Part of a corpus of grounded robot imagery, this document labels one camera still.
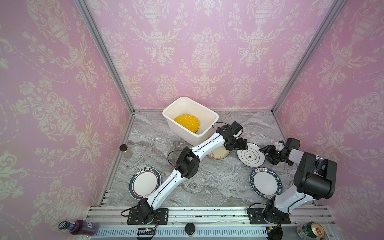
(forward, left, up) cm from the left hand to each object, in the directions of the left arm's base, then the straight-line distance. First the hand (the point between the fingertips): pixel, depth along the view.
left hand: (243, 149), depth 93 cm
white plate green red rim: (-19, +59, -6) cm, 63 cm away
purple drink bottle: (-42, +80, +1) cm, 91 cm away
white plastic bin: (+29, +38, +9) cm, 48 cm away
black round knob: (-42, +32, +3) cm, 52 cm away
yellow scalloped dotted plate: (+24, +35, -3) cm, 43 cm away
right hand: (0, -13, -3) cm, 14 cm away
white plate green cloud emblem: (-3, -6, -5) cm, 9 cm away
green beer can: (-42, -18, +6) cm, 46 cm away
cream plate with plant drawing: (0, +14, -5) cm, 15 cm away
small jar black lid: (-5, +71, +1) cm, 71 cm away
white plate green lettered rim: (-19, -10, -4) cm, 22 cm away
